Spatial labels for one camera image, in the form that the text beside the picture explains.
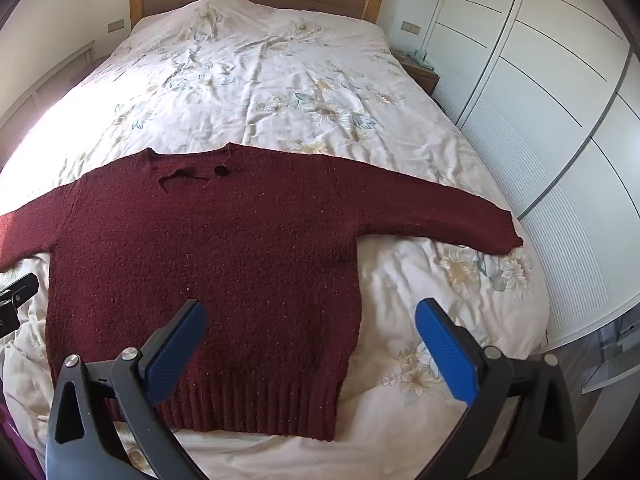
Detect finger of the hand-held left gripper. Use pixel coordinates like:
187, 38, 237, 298
0, 272, 40, 308

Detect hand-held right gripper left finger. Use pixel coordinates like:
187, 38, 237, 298
45, 299, 208, 480

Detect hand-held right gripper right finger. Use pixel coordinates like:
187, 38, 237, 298
415, 297, 593, 480

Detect dark red knit sweater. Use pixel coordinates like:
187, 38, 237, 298
0, 142, 524, 443

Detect purple cloth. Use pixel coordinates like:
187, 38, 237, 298
0, 402, 48, 480

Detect white sliding-door wardrobe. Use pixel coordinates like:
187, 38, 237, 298
420, 0, 640, 351

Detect wooden nightstand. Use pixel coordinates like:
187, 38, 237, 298
392, 47, 441, 95

